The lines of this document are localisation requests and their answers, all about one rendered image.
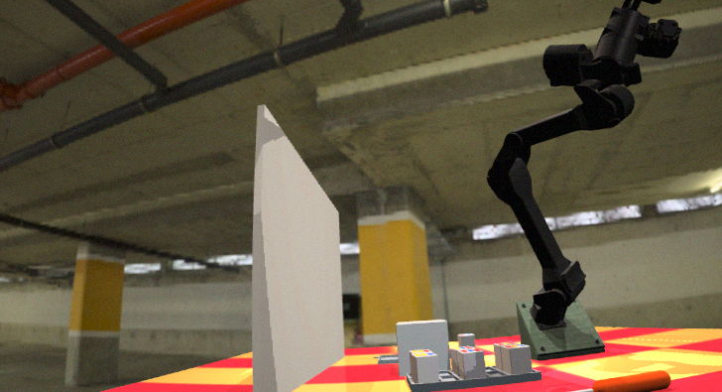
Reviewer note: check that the grey flat panel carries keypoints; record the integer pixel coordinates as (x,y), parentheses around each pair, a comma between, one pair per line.
(297,324)

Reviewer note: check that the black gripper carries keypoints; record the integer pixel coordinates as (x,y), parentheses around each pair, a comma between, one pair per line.
(624,22)

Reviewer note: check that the orange cylinder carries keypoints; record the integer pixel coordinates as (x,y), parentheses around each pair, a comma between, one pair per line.
(642,382)

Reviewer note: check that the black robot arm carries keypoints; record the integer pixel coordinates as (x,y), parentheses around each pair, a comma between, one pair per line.
(572,65)

